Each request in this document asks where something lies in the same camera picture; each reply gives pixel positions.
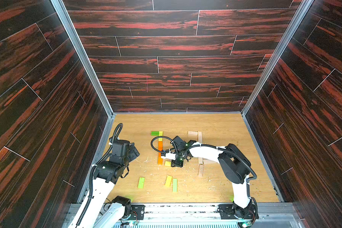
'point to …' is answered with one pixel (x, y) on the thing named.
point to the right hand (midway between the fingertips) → (175, 159)
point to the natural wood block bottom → (200, 171)
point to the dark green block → (155, 133)
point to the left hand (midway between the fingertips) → (132, 150)
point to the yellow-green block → (160, 134)
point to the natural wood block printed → (192, 133)
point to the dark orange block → (160, 146)
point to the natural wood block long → (200, 137)
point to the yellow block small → (168, 181)
